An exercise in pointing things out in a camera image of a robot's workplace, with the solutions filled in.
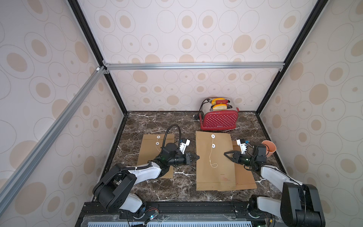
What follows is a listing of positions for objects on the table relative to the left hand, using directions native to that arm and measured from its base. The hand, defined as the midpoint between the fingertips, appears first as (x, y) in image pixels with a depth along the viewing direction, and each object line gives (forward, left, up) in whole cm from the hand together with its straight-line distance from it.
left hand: (202, 160), depth 76 cm
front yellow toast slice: (+36, -14, +5) cm, 39 cm away
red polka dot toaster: (+32, -11, -4) cm, 34 cm away
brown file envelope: (-3, -8, -9) cm, 12 cm away
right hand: (+6, -15, -6) cm, 18 cm away
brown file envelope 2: (-5, -26, -14) cm, 30 cm away
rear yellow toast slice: (+42, -11, +6) cm, 43 cm away
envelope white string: (+4, -6, -4) cm, 8 cm away
